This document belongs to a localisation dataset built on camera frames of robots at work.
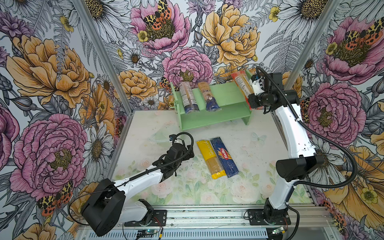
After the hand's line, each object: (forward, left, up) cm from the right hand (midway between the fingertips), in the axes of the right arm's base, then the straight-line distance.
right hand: (253, 102), depth 78 cm
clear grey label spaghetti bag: (+7, +33, -3) cm, 34 cm away
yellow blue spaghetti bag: (+4, +21, -3) cm, 21 cm away
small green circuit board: (-51, +53, -34) cm, 81 cm away
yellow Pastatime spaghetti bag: (-11, +22, -31) cm, 39 cm away
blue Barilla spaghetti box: (-15, +13, -30) cm, 36 cm away
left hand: (-14, +36, -24) cm, 45 cm away
